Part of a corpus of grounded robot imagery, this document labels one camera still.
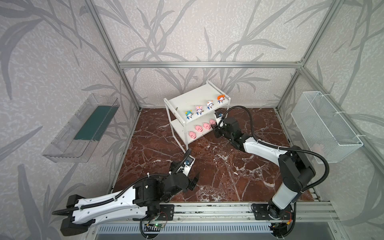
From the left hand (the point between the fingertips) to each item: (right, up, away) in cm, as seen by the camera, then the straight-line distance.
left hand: (193, 165), depth 71 cm
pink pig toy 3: (+7, +18, +16) cm, 25 cm away
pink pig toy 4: (+10, +21, +16) cm, 28 cm away
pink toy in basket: (+62, +7, +3) cm, 62 cm away
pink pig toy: (-2, +14, +12) cm, 18 cm away
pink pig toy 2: (+2, +17, +15) cm, 23 cm away
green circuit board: (-17, -29, 0) cm, 33 cm away
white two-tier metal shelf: (0, +26, +3) cm, 26 cm away
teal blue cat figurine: (-2, +24, -3) cm, 25 cm away
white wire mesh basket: (+57, +18, -6) cm, 61 cm away
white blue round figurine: (+8, +29, +2) cm, 30 cm away
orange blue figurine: (+14, +33, +5) cm, 36 cm away
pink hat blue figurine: (+3, +26, 0) cm, 26 cm away
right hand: (+12, +22, +19) cm, 32 cm away
